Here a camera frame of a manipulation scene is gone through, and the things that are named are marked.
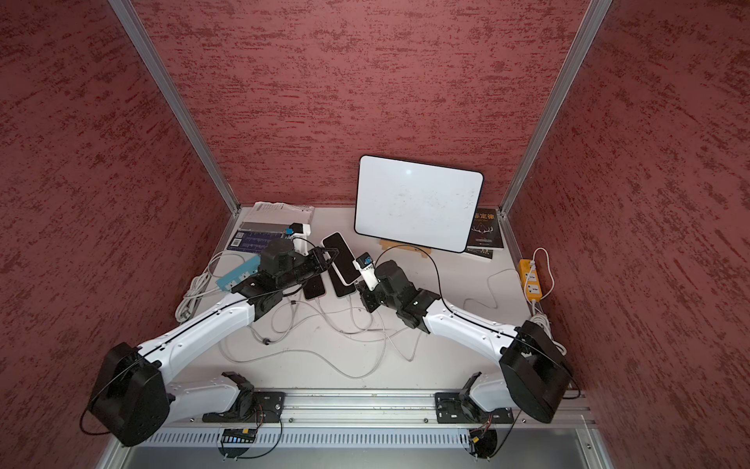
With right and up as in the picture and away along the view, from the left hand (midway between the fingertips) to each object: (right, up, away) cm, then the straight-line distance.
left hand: (338, 256), depth 79 cm
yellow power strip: (+62, -9, +15) cm, 64 cm away
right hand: (+6, -10, +3) cm, 12 cm away
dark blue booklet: (-36, +3, +27) cm, 45 cm away
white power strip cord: (+61, -21, +8) cm, 65 cm away
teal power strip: (-39, -10, +16) cm, 44 cm away
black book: (+52, +6, +31) cm, 61 cm away
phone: (+2, -2, -2) cm, 3 cm away
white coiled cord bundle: (-50, -12, +18) cm, 55 cm away
